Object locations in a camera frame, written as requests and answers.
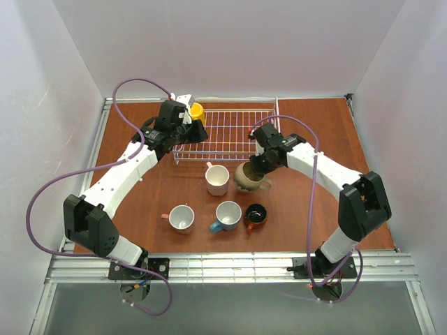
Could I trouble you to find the beige round ceramic mug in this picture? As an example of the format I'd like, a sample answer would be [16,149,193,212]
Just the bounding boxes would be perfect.
[233,161,272,193]

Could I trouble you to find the yellow cup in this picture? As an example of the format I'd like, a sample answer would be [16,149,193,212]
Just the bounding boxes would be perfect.
[190,103,206,125]

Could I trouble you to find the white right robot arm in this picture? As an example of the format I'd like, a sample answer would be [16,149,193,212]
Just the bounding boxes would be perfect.
[249,128,392,274]

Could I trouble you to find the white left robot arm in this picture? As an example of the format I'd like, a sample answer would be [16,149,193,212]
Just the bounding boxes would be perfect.
[63,117,208,267]

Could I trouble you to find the pale pink tall mug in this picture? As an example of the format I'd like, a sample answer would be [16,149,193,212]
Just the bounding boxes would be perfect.
[205,162,230,196]

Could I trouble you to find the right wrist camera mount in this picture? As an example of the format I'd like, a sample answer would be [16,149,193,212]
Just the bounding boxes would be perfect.
[248,122,284,150]

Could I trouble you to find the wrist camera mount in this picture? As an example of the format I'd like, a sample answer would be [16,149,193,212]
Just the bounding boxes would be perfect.
[159,94,195,125]
[248,122,284,150]

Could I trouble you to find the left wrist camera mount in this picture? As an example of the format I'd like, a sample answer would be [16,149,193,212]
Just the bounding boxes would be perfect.
[159,94,195,125]

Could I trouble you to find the white wire dish rack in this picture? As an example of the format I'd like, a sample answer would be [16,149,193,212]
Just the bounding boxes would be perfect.
[173,97,279,164]

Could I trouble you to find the black mug orange handle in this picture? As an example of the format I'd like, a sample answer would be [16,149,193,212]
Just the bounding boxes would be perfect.
[243,203,268,234]

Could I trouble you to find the grey mug blue handle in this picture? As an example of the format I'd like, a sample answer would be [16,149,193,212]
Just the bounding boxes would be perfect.
[209,201,242,233]

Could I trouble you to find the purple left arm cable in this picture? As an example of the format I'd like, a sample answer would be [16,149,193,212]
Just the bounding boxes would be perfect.
[26,79,174,316]

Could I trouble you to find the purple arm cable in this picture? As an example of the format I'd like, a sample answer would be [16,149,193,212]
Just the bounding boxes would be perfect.
[247,114,364,304]
[26,79,174,316]

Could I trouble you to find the white mug pink handle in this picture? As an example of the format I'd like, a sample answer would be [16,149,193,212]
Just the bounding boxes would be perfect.
[161,204,195,235]

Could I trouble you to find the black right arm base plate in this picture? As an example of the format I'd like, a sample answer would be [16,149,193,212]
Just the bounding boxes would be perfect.
[286,256,358,279]

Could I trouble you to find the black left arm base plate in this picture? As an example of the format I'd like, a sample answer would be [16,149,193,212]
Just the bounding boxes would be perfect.
[108,258,170,281]

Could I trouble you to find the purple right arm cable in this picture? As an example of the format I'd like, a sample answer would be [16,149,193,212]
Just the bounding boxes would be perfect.
[247,114,364,304]

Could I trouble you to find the aluminium left frame rail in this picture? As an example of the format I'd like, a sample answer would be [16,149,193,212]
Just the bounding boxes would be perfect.
[57,98,113,255]

